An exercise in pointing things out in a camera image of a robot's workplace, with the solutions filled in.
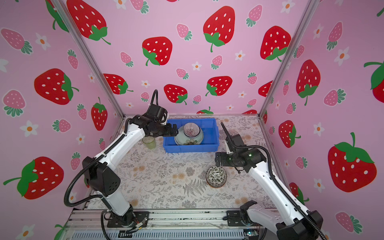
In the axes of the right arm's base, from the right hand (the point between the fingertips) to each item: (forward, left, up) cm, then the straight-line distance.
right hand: (222, 158), depth 76 cm
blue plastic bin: (+22, +7, -17) cm, 29 cm away
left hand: (+12, +29, +4) cm, 32 cm away
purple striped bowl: (+27, +21, -11) cm, 36 cm away
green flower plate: (+19, +27, -12) cm, 35 cm away
